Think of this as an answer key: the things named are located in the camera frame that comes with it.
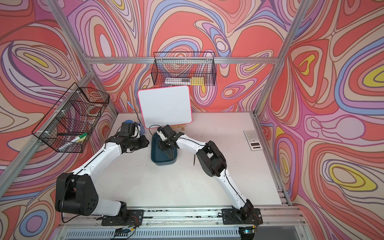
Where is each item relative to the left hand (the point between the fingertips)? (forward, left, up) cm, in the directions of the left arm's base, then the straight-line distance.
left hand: (148, 142), depth 88 cm
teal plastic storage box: (-1, -7, -10) cm, 12 cm away
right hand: (+3, -7, -12) cm, 14 cm away
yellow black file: (-5, -28, -12) cm, 31 cm away
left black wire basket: (-5, +32, +22) cm, 39 cm away
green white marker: (-9, +29, +15) cm, 33 cm away
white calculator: (+9, -68, -10) cm, 69 cm away
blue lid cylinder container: (+10, +13, +7) cm, 18 cm away
